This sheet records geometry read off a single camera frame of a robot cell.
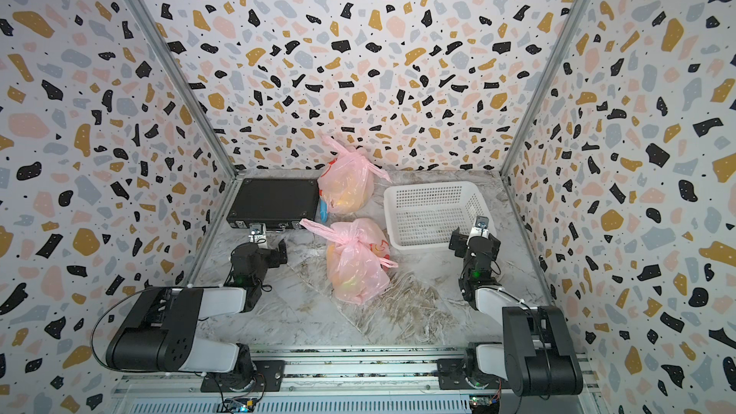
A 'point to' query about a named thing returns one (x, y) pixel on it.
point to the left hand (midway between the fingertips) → (270, 240)
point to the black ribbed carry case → (279, 203)
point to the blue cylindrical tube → (323, 210)
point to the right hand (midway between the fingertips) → (476, 231)
